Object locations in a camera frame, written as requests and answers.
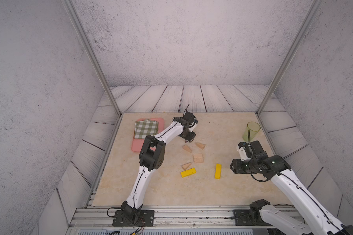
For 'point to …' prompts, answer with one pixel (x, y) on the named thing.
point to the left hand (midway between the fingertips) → (192, 137)
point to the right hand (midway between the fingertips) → (236, 166)
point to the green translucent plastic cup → (254, 127)
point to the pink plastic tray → (152, 148)
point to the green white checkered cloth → (145, 127)
